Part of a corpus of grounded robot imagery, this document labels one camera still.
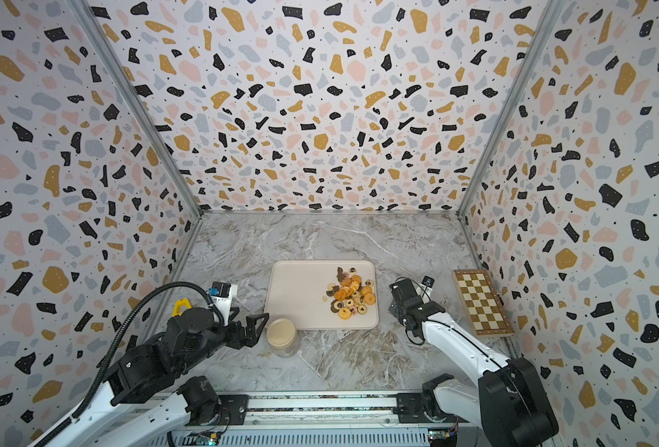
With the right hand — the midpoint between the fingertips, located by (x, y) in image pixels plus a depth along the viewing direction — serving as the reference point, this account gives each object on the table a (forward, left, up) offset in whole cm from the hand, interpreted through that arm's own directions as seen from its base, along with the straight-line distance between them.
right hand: (411, 309), depth 88 cm
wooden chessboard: (+4, -25, -3) cm, 25 cm away
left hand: (-11, +42, +18) cm, 47 cm away
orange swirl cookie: (+6, +23, -2) cm, 24 cm away
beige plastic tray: (+8, +39, -4) cm, 40 cm away
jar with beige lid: (-12, +38, +6) cm, 40 cm away
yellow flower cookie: (-1, +21, -2) cm, 21 cm away
